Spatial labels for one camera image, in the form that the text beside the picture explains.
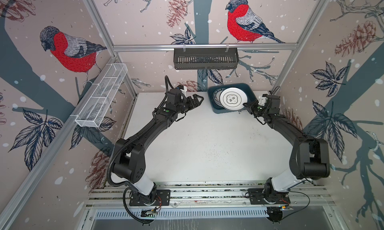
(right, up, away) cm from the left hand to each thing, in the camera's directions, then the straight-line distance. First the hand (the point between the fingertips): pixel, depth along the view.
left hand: (199, 100), depth 80 cm
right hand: (+27, -2, +8) cm, 28 cm away
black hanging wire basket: (+5, +31, +24) cm, 39 cm away
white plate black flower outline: (+21, +1, +12) cm, 25 cm away
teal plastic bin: (+13, -5, +24) cm, 28 cm away
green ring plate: (+14, +4, +33) cm, 36 cm away
